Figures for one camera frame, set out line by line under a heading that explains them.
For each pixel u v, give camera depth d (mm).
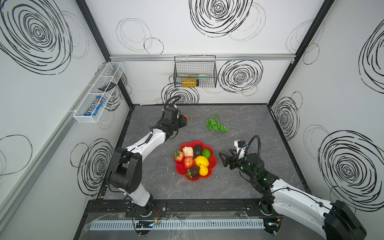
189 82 874
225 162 726
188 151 867
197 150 889
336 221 406
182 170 828
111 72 914
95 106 714
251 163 615
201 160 862
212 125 1022
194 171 807
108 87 763
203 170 822
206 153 879
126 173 447
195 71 991
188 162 828
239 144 708
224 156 749
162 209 733
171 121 680
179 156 843
